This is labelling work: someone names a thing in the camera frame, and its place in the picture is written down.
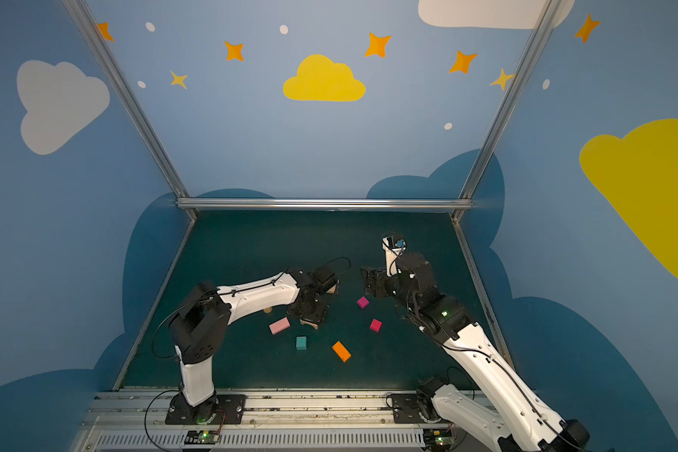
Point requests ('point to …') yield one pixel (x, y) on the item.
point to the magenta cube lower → (376, 325)
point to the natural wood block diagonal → (314, 325)
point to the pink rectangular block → (280, 325)
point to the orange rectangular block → (341, 350)
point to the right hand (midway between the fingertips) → (379, 264)
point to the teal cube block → (300, 343)
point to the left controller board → (201, 437)
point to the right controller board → (438, 440)
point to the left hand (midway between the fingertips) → (316, 319)
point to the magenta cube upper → (363, 302)
